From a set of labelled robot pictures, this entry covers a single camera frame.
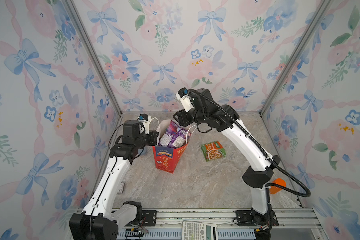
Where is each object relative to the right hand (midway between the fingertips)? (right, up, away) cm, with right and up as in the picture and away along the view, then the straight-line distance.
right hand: (177, 113), depth 69 cm
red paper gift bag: (-6, -23, +9) cm, 26 cm away
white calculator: (+10, -55, +2) cm, 56 cm away
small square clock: (-31, -40, +13) cm, 52 cm away
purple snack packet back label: (-2, -12, +8) cm, 14 cm away
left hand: (-10, -9, +7) cm, 15 cm away
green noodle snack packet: (+23, -22, +29) cm, 43 cm away
